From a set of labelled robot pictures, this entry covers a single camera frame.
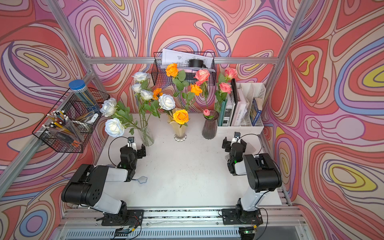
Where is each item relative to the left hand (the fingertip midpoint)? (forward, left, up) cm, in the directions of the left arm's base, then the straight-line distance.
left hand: (136, 144), depth 93 cm
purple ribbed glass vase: (+17, -49, -4) cm, 52 cm away
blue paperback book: (+18, -80, +5) cm, 83 cm away
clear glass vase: (+6, -6, +3) cm, 9 cm away
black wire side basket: (+6, +27, +24) cm, 37 cm away
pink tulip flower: (+6, -44, +23) cm, 49 cm away
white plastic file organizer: (+29, -77, +18) cm, 85 cm away
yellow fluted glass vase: (+7, -28, +6) cm, 29 cm away
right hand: (+3, -63, -1) cm, 63 cm away
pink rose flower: (+18, -52, +26) cm, 61 cm away
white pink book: (+15, -65, +17) cm, 69 cm away
